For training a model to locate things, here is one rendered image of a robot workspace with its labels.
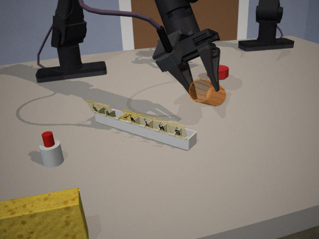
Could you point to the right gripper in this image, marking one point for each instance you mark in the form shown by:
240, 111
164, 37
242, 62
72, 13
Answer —
183, 29

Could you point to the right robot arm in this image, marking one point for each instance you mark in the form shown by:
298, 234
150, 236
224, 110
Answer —
69, 29

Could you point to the white weekly pill organiser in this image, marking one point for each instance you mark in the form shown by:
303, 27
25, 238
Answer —
156, 129

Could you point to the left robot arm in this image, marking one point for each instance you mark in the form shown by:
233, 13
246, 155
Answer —
268, 14

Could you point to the red short cylinder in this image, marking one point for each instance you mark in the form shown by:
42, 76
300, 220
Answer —
223, 72

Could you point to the grey cylinder with red top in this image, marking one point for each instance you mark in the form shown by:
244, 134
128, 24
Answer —
51, 151

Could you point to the orange translucent pill bottle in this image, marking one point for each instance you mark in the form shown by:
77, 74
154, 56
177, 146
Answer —
202, 91

